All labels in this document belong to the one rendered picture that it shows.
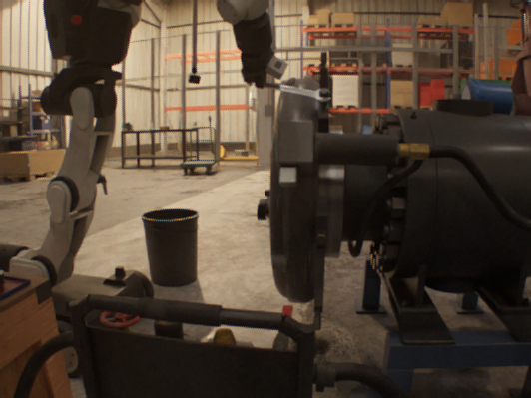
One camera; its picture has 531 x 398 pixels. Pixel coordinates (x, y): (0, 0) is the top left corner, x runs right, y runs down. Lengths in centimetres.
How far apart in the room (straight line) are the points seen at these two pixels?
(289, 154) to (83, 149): 77
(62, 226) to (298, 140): 92
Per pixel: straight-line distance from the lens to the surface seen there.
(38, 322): 100
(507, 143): 124
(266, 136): 876
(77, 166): 143
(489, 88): 164
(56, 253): 158
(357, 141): 90
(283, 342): 65
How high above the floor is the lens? 81
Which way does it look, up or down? 10 degrees down
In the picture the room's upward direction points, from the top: straight up
